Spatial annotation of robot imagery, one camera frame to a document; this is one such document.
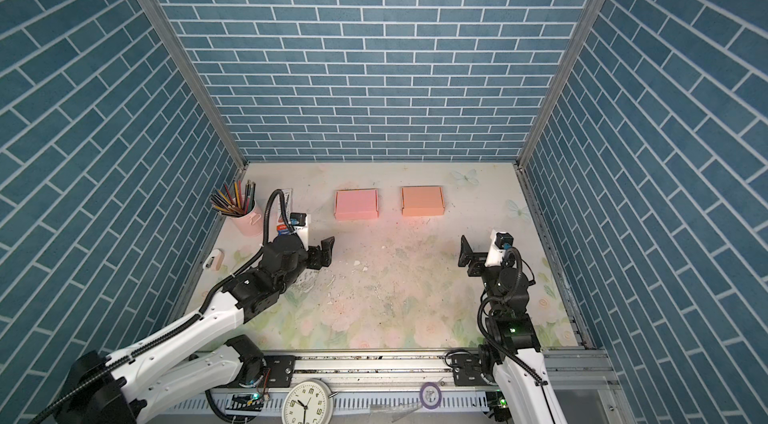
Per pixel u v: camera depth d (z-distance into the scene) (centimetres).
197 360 56
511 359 54
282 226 100
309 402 67
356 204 102
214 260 91
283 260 59
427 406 69
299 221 68
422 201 105
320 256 72
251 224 94
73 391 38
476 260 69
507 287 57
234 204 96
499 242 64
